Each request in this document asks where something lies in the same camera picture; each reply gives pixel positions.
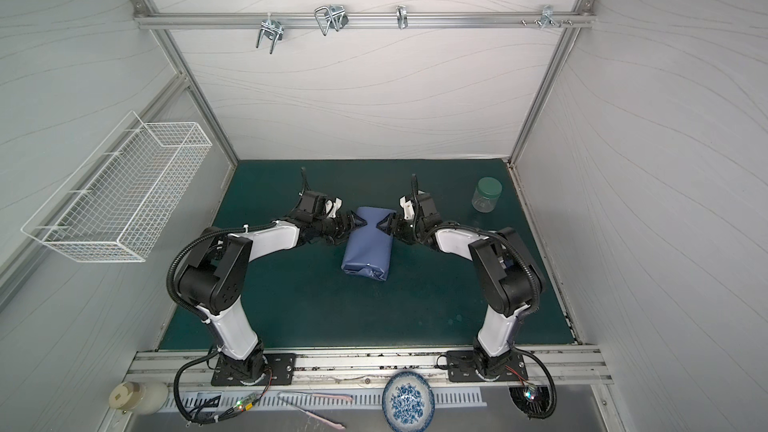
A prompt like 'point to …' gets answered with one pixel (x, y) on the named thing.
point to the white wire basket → (119, 202)
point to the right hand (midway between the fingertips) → (387, 221)
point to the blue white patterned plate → (408, 403)
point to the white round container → (142, 397)
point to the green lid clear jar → (486, 194)
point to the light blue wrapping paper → (368, 248)
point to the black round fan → (533, 400)
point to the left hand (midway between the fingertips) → (366, 224)
